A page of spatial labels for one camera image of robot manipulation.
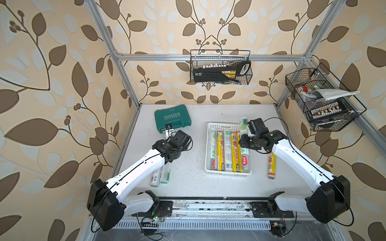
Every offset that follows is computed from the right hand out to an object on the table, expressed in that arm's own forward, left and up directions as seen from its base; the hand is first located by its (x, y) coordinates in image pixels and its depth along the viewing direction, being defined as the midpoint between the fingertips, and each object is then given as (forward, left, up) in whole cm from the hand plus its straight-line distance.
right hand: (242, 142), depth 83 cm
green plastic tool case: (+29, +39, -9) cm, 49 cm away
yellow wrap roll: (+1, +3, -10) cm, 11 cm away
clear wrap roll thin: (-11, +44, -10) cm, 46 cm away
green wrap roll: (-12, +2, +1) cm, 13 cm away
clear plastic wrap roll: (-16, +49, -10) cm, 53 cm away
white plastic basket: (-12, +19, -12) cm, 26 cm away
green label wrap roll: (+2, +16, -10) cm, 19 cm away
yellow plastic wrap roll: (+1, +11, -10) cm, 15 cm away
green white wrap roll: (+1, +7, -10) cm, 12 cm away
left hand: (-1, +37, +4) cm, 37 cm away
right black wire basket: (+26, -35, +20) cm, 48 cm away
